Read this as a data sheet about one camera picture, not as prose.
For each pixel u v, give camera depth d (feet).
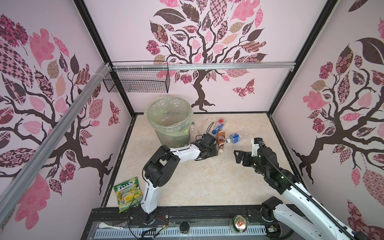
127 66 2.95
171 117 3.27
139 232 2.29
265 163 1.86
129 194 2.59
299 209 1.60
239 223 2.04
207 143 2.45
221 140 3.24
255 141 2.23
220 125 3.54
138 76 3.11
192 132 3.40
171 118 3.28
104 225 2.33
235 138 3.21
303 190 1.59
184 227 2.04
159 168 1.67
